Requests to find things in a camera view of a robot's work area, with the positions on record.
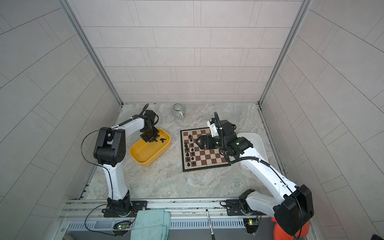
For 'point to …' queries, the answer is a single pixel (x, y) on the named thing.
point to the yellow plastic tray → (143, 153)
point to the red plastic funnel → (280, 234)
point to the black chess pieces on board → (187, 154)
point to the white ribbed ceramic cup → (178, 110)
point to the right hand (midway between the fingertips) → (202, 141)
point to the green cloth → (151, 224)
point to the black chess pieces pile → (162, 139)
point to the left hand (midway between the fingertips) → (160, 134)
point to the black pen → (212, 234)
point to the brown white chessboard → (194, 158)
